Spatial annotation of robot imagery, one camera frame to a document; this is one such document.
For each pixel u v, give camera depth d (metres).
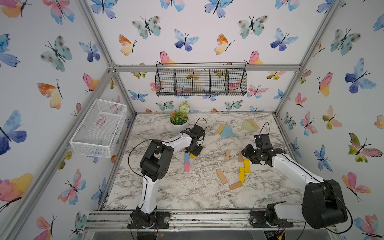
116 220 0.75
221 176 0.89
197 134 0.79
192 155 0.94
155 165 0.54
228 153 0.98
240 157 0.95
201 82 0.99
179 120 0.96
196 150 0.88
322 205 0.41
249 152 0.79
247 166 0.91
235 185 0.85
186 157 0.96
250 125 1.14
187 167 0.92
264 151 0.65
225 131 1.09
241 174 0.88
